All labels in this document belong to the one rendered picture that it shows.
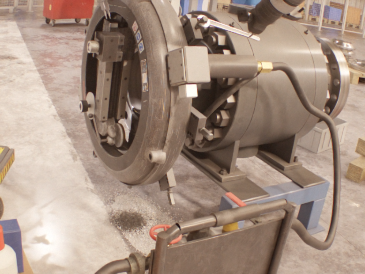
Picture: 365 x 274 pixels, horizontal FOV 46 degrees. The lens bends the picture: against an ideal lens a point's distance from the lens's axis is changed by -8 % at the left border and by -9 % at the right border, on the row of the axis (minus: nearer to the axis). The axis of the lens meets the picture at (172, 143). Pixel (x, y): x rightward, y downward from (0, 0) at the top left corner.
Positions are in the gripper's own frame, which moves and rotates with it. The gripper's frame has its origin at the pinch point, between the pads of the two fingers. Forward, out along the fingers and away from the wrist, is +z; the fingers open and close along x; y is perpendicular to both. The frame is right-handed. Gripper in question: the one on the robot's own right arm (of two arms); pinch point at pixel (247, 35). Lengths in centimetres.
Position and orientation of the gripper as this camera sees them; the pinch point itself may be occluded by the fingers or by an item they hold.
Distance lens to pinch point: 149.3
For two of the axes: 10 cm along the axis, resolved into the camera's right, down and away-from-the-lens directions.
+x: 0.0, 9.4, -3.4
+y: -9.0, -1.5, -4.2
